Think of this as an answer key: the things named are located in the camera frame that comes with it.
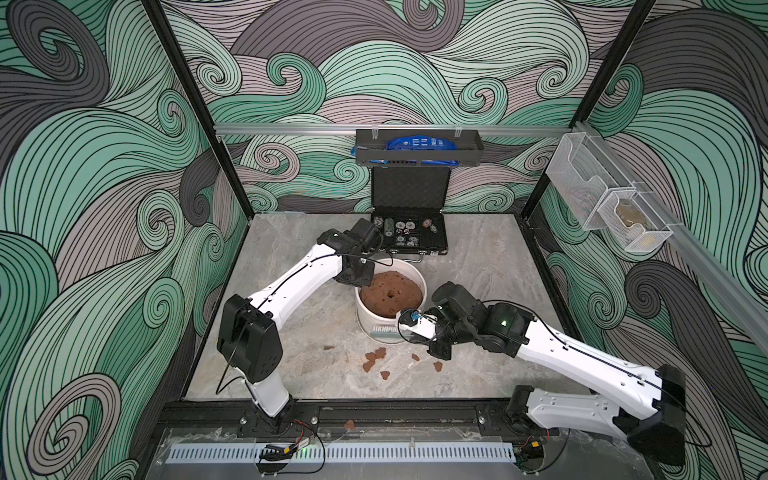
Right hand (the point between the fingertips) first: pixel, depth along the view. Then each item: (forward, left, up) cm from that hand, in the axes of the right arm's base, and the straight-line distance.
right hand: (418, 332), depth 72 cm
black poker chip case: (+56, -2, -12) cm, 58 cm away
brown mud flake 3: (-5, +8, -17) cm, 20 cm away
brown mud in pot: (+14, +6, -6) cm, 17 cm away
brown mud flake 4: (-3, +13, -16) cm, 21 cm away
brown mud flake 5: (-3, -7, -18) cm, 19 cm away
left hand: (+17, +14, 0) cm, 22 cm away
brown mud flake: (+1, +10, -17) cm, 19 cm away
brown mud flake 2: (0, -1, -16) cm, 16 cm away
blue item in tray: (+54, -5, +19) cm, 57 cm away
